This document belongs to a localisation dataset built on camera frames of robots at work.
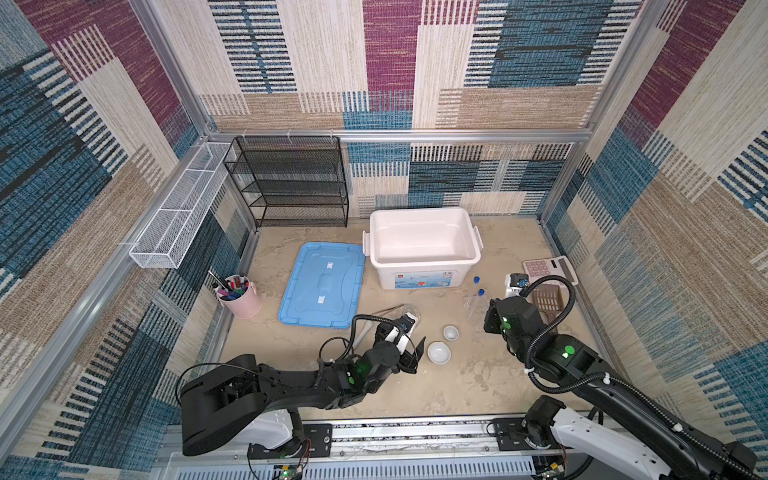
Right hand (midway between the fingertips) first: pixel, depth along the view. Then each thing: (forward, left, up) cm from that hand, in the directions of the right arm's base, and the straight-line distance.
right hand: (494, 307), depth 76 cm
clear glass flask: (+8, +21, -14) cm, 26 cm away
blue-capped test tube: (+10, +2, -3) cm, 11 cm away
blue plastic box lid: (+19, +48, -17) cm, 54 cm away
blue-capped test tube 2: (+6, +2, -2) cm, 6 cm away
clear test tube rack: (+6, +2, -10) cm, 12 cm away
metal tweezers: (+9, +30, -18) cm, 36 cm away
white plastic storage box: (+37, +14, -20) cm, 44 cm away
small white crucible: (+1, +8, -16) cm, 18 cm away
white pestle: (-9, +34, +4) cm, 35 cm away
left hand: (-2, +20, -5) cm, 21 cm away
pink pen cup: (+10, +69, -6) cm, 70 cm away
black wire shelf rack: (+53, +60, 0) cm, 81 cm away
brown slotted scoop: (+12, -26, -19) cm, 34 cm away
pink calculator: (+23, -31, -16) cm, 42 cm away
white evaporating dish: (-5, +13, -16) cm, 21 cm away
